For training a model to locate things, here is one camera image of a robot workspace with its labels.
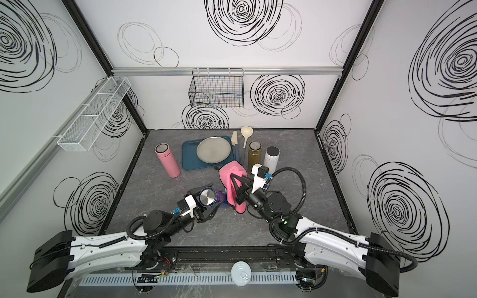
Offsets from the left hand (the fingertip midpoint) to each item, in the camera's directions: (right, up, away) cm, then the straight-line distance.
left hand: (216, 192), depth 60 cm
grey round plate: (-8, +13, +49) cm, 51 cm away
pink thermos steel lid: (-27, +13, +23) cm, 38 cm away
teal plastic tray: (-20, +7, +43) cm, 47 cm away
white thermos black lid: (+22, +10, +22) cm, 32 cm away
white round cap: (+8, -31, +6) cm, 32 cm away
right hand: (+5, +4, +3) cm, 7 cm away
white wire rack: (-55, +22, +13) cm, 60 cm away
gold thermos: (+14, +11, +26) cm, 32 cm away
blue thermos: (-2, -1, -3) cm, 3 cm away
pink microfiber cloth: (+1, +5, +13) cm, 14 cm away
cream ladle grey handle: (+11, +25, +55) cm, 62 cm away
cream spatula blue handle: (+4, +19, +51) cm, 55 cm away
